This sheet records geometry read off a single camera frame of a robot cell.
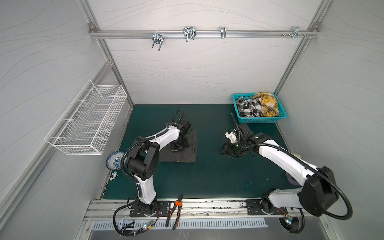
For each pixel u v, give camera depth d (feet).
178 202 2.46
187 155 2.89
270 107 3.48
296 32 2.51
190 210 2.41
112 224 2.11
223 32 2.57
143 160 1.59
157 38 2.58
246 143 1.95
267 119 3.40
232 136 2.54
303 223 2.26
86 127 2.24
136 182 1.71
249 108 3.44
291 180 1.58
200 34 2.63
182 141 2.58
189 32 2.52
